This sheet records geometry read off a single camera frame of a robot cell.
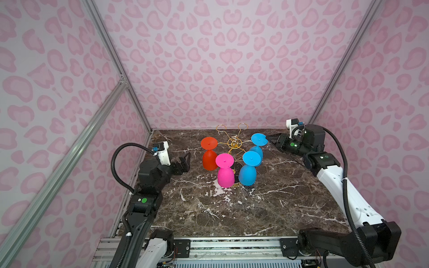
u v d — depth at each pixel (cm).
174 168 62
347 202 42
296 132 66
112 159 46
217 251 73
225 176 72
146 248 58
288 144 65
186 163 63
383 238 40
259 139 75
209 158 78
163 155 61
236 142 74
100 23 72
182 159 63
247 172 72
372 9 70
